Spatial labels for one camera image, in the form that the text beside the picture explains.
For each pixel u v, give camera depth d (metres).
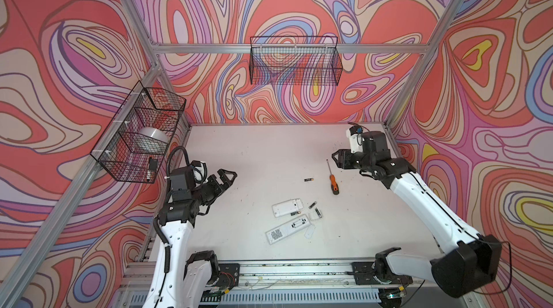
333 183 0.95
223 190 0.66
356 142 0.68
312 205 0.90
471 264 0.38
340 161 0.72
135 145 0.73
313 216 0.87
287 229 0.82
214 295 0.71
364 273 0.73
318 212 0.88
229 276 0.72
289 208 0.89
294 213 0.87
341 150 0.71
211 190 0.66
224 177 0.67
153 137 0.72
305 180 0.98
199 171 0.61
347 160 0.69
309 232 0.84
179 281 0.42
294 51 0.88
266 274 0.75
